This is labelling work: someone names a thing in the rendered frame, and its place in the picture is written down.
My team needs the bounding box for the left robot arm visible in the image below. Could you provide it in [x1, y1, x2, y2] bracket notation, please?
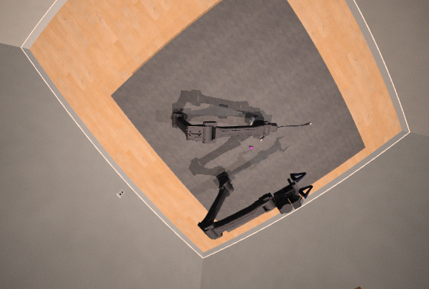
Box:
[170, 110, 278, 143]

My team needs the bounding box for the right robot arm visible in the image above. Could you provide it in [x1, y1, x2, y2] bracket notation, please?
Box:
[198, 172, 304, 240]

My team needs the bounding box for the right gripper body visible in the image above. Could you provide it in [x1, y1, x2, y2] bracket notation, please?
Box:
[282, 177, 303, 197]

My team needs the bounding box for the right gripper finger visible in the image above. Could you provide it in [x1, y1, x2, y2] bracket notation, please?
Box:
[299, 185, 313, 198]
[290, 172, 306, 183]

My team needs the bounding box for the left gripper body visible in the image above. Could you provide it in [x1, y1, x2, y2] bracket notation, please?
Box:
[252, 116, 264, 125]

